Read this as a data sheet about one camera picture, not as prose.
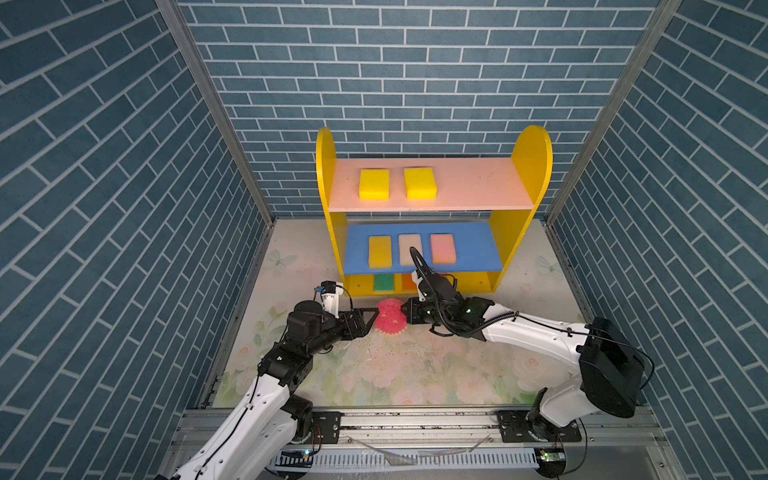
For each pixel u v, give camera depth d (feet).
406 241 3.06
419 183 2.28
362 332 2.19
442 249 3.00
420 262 2.36
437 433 2.42
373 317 2.36
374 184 2.32
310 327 1.95
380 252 2.92
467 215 4.19
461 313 2.00
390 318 2.60
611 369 1.42
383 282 3.25
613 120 2.96
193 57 2.52
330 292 2.27
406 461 2.31
